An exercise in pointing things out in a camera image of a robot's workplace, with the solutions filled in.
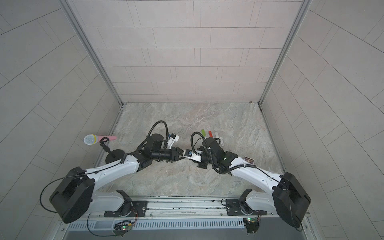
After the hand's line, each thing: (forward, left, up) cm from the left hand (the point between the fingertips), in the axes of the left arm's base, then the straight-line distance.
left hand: (188, 157), depth 76 cm
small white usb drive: (+22, -17, -11) cm, 30 cm away
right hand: (+2, -2, -2) cm, 4 cm away
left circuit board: (-28, +29, -11) cm, 42 cm away
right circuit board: (-27, -31, -15) cm, 44 cm away
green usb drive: (+25, -8, -12) cm, 29 cm away
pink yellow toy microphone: (+2, +43, +13) cm, 45 cm away
